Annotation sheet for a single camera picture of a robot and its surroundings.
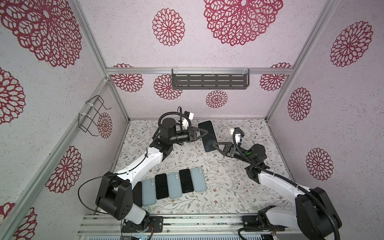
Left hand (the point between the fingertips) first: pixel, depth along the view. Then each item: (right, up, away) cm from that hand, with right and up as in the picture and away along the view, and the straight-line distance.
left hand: (206, 134), depth 71 cm
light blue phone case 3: (-3, -27, +18) cm, 33 cm away
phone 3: (-10, -28, +18) cm, 35 cm away
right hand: (+3, -5, -3) cm, 6 cm away
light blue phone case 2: (-17, -30, +15) cm, 38 cm away
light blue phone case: (-31, -33, +13) cm, 47 cm away
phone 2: (-24, -30, +14) cm, 41 cm away
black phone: (-37, -34, +11) cm, 52 cm away
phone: (+2, -2, -1) cm, 3 cm away
